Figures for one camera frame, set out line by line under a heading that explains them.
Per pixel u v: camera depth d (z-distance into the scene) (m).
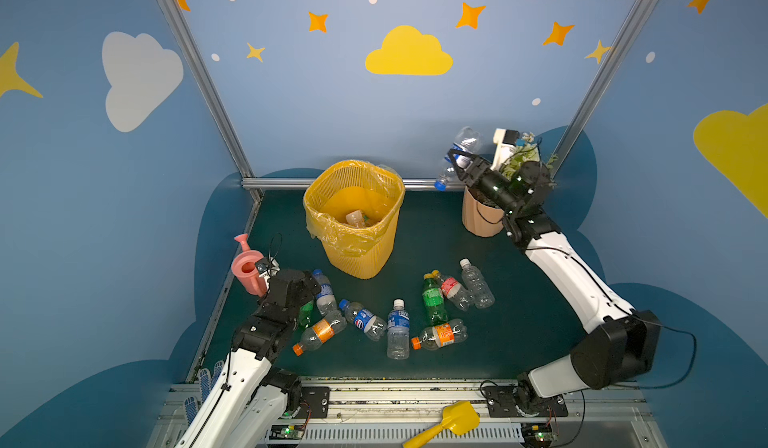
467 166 0.66
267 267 0.66
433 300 0.87
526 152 0.93
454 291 0.93
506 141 0.62
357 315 0.84
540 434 0.72
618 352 0.42
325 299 0.88
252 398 0.48
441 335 0.81
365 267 0.91
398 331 0.83
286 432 0.71
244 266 0.84
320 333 0.82
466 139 0.68
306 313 0.86
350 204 1.02
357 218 0.96
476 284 0.92
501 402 0.75
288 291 0.55
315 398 0.75
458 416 0.73
